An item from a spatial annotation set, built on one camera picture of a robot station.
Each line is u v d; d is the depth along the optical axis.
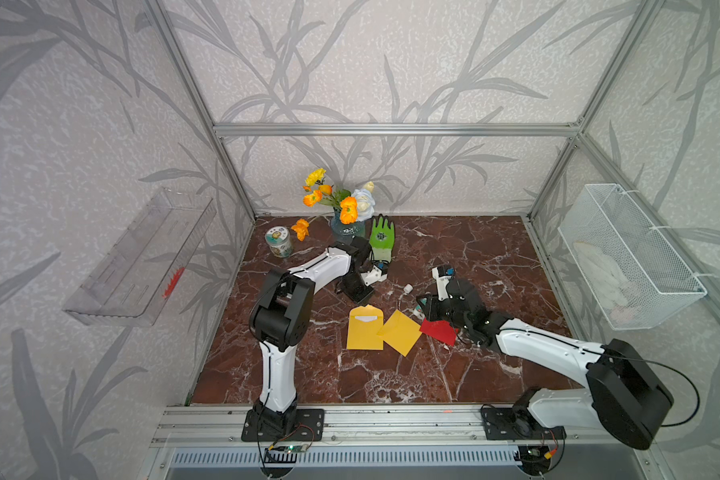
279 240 1.03
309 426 0.72
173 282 0.64
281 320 0.52
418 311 0.84
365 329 0.91
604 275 0.77
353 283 0.82
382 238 1.12
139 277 0.69
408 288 0.99
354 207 0.73
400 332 0.90
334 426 0.75
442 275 0.76
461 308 0.65
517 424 0.66
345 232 1.02
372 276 0.89
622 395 0.42
